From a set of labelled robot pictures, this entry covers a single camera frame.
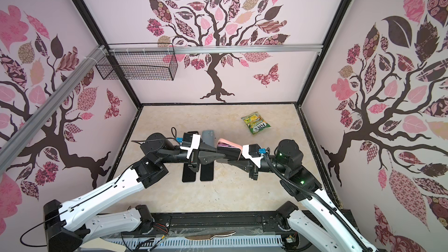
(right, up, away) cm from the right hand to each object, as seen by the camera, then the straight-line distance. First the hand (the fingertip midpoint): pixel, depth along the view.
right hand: (231, 157), depth 57 cm
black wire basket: (-66, +51, +65) cm, 106 cm away
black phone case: (-24, +5, +50) cm, 56 cm away
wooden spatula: (-52, -38, +12) cm, 66 cm away
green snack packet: (+16, +11, +50) cm, 53 cm away
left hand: (-2, +1, -4) cm, 5 cm away
